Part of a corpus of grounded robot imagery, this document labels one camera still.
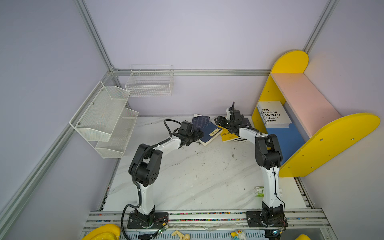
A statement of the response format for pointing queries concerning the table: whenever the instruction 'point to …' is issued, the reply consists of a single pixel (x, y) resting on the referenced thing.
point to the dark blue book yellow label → (211, 131)
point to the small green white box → (259, 190)
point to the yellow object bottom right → (302, 237)
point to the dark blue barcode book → (199, 121)
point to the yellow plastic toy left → (104, 232)
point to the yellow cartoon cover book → (226, 135)
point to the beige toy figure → (181, 236)
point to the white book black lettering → (274, 114)
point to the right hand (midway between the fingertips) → (217, 119)
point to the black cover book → (246, 122)
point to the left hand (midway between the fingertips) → (198, 136)
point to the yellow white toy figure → (238, 235)
